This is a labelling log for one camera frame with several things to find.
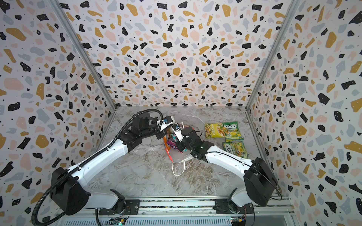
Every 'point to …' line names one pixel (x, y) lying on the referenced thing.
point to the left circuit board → (118, 221)
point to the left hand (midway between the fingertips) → (170, 120)
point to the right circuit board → (238, 221)
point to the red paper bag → (178, 157)
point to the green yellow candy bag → (232, 131)
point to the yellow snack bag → (214, 130)
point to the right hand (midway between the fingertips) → (174, 134)
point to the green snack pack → (237, 148)
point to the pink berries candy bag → (171, 142)
